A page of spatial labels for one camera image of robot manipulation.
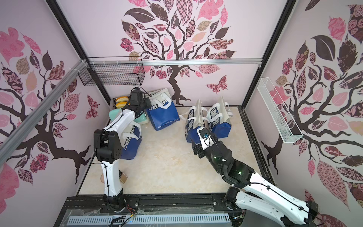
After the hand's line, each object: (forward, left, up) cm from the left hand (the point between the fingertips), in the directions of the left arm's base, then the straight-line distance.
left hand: (147, 102), depth 98 cm
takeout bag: (-6, -11, -4) cm, 13 cm away
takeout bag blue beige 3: (-15, -48, 0) cm, 51 cm away
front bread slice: (-4, +18, +2) cm, 18 cm away
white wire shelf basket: (-24, -83, +7) cm, 86 cm away
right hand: (-36, -34, +11) cm, 51 cm away
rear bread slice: (+4, +19, +1) cm, 19 cm away
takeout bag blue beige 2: (-19, -33, +3) cm, 38 cm away
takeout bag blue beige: (-29, +6, -4) cm, 30 cm away
